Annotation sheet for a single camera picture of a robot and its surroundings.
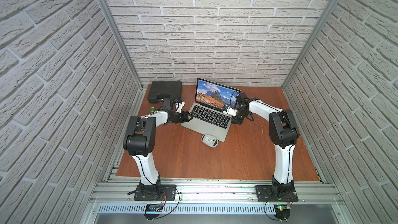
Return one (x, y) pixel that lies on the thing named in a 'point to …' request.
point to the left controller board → (152, 211)
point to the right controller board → (282, 211)
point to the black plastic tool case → (159, 89)
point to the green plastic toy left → (152, 109)
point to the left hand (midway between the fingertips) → (189, 115)
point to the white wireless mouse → (210, 140)
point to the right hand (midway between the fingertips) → (237, 119)
